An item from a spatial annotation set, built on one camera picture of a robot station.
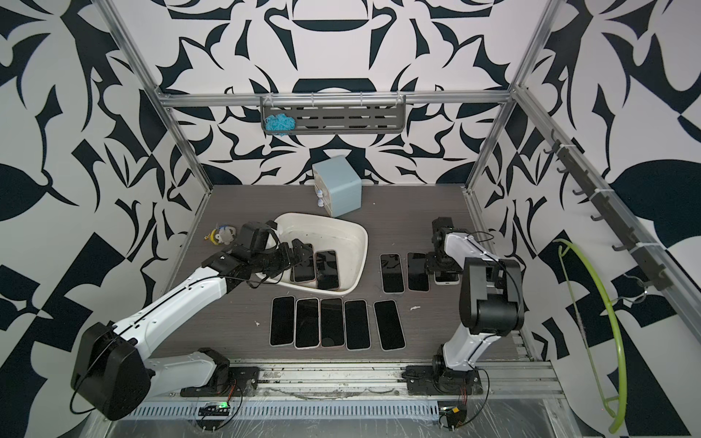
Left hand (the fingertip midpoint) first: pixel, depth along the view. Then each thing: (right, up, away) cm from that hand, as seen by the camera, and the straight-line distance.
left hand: (300, 251), depth 81 cm
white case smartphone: (+2, -23, +2) cm, 23 cm away
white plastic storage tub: (+14, +2, +20) cm, 25 cm away
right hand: (+46, -6, +12) cm, 48 cm away
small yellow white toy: (-31, +4, +18) cm, 35 cm away
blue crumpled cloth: (-9, +41, +10) cm, 43 cm away
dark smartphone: (+17, -22, +2) cm, 28 cm away
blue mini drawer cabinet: (+10, +21, +18) cm, 30 cm away
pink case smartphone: (+45, -9, +5) cm, 46 cm away
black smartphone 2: (+38, -11, +13) cm, 41 cm away
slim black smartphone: (+26, -22, +1) cm, 34 cm away
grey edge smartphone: (-6, -23, +5) cm, 24 cm away
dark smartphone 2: (+29, -10, +13) cm, 33 cm away
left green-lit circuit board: (-19, -40, -9) cm, 45 cm away
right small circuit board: (+42, -41, -10) cm, 59 cm away
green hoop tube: (+64, -29, -30) cm, 77 cm away
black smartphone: (+9, -22, +2) cm, 24 cm away
